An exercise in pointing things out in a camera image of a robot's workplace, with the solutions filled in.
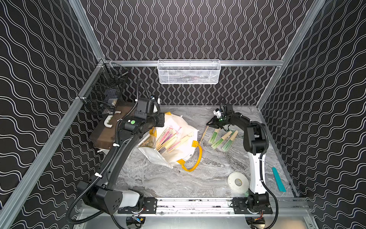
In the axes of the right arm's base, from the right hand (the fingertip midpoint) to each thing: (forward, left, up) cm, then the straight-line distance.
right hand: (208, 124), depth 107 cm
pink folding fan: (-8, +3, 0) cm, 9 cm away
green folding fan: (-15, -6, -1) cm, 16 cm away
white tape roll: (-41, -14, -3) cm, 43 cm away
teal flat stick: (-39, -38, -3) cm, 55 cm away
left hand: (-17, +29, +30) cm, 45 cm away
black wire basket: (+10, +73, +24) cm, 77 cm away
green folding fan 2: (-10, -3, -1) cm, 10 cm away
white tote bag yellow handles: (-29, +15, +9) cm, 34 cm away
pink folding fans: (-16, +27, +6) cm, 32 cm away
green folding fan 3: (-17, -12, -1) cm, 21 cm away
